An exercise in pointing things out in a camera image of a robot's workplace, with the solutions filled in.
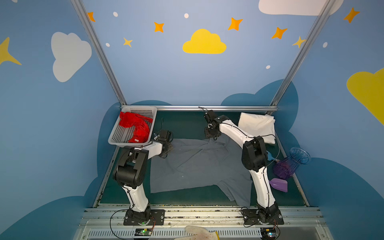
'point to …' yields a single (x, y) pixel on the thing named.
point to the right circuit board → (267, 233)
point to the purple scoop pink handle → (279, 184)
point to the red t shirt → (141, 130)
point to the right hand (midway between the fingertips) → (210, 133)
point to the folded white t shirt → (258, 125)
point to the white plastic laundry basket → (119, 136)
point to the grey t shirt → (203, 164)
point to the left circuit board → (143, 232)
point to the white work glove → (199, 233)
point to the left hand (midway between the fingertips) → (169, 147)
